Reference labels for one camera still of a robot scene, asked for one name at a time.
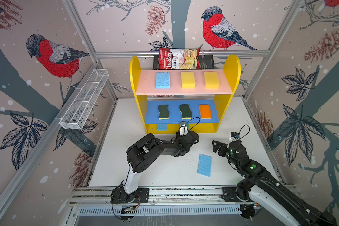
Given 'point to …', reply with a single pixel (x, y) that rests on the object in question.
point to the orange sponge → (205, 111)
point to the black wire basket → (206, 61)
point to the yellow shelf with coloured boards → (165, 98)
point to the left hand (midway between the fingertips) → (186, 132)
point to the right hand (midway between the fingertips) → (216, 145)
